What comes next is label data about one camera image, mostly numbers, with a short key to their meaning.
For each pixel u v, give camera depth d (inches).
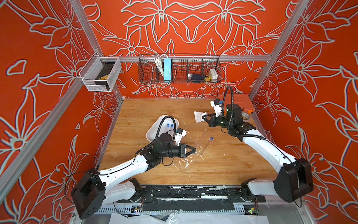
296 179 15.5
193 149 27.5
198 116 32.0
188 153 26.8
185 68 37.7
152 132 37.9
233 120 24.0
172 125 40.5
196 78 37.4
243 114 41.6
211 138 37.4
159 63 33.7
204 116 30.6
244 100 43.0
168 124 40.7
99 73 32.8
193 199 28.6
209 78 37.3
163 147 22.9
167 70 35.4
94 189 15.6
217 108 27.8
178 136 26.9
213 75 35.9
